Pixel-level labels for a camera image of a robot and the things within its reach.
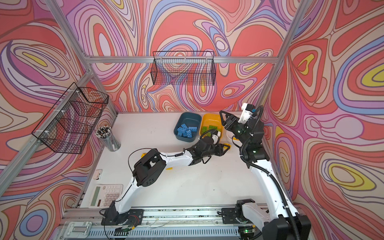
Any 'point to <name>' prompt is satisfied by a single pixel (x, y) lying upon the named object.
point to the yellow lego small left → (143, 155)
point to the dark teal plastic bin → (191, 119)
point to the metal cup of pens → (104, 132)
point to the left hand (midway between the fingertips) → (230, 147)
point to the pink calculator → (103, 195)
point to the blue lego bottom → (181, 131)
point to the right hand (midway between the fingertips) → (222, 116)
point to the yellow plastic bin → (211, 121)
